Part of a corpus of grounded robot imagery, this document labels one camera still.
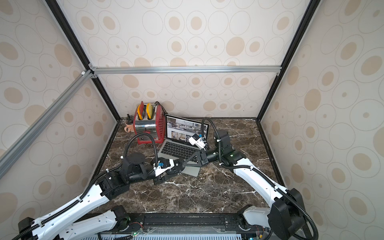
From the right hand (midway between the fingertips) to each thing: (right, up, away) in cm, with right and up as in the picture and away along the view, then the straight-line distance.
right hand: (186, 169), depth 62 cm
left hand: (-4, 0, +4) cm, 6 cm away
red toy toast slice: (-30, +31, +32) cm, 54 cm away
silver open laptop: (-9, +6, +41) cm, 42 cm away
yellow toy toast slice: (-26, +30, +36) cm, 54 cm away
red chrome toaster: (-21, +19, +32) cm, 43 cm away
